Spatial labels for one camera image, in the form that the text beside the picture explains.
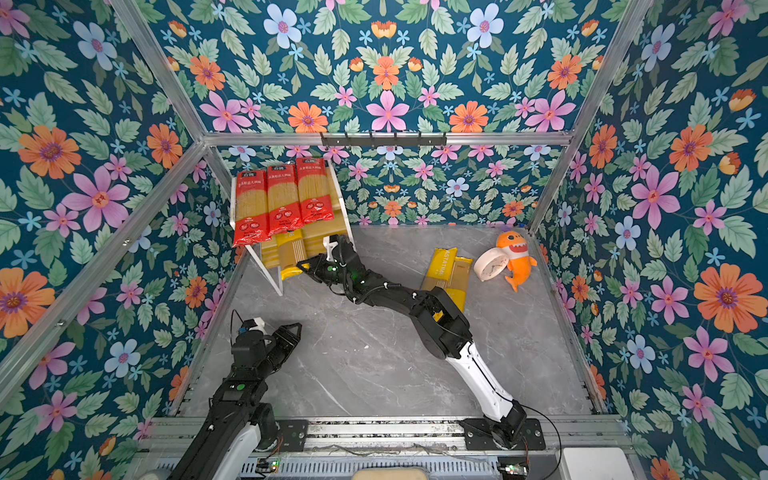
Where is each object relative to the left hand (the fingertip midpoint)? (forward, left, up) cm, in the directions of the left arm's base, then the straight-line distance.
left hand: (302, 323), depth 83 cm
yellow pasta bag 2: (+21, -47, -8) cm, 52 cm away
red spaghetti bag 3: (+21, -7, +25) cm, 34 cm away
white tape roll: (+17, -58, 0) cm, 61 cm away
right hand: (+14, +1, +10) cm, 18 cm away
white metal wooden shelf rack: (+29, -3, +7) cm, 30 cm away
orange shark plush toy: (+25, -70, -3) cm, 74 cm away
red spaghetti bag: (+20, +9, +25) cm, 33 cm away
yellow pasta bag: (+20, +4, +8) cm, 22 cm away
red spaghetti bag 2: (+20, +1, +25) cm, 32 cm away
